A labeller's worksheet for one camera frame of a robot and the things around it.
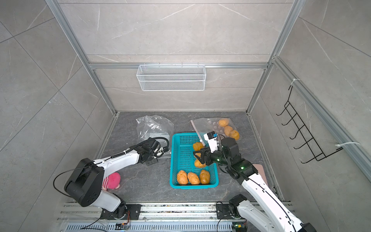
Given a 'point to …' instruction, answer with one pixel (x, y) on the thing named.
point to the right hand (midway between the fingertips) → (199, 151)
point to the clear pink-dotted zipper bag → (204, 125)
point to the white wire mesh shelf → (172, 78)
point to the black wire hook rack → (305, 132)
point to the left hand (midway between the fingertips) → (153, 152)
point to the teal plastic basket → (181, 158)
